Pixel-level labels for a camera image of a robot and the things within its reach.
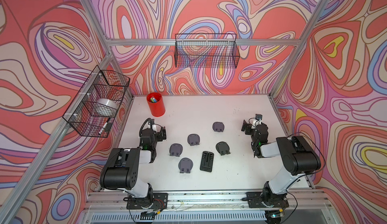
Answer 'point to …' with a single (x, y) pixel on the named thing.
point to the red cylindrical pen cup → (156, 103)
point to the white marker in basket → (104, 126)
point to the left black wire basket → (92, 111)
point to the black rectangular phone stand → (207, 161)
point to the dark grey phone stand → (222, 148)
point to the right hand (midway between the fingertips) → (252, 124)
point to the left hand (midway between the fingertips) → (157, 128)
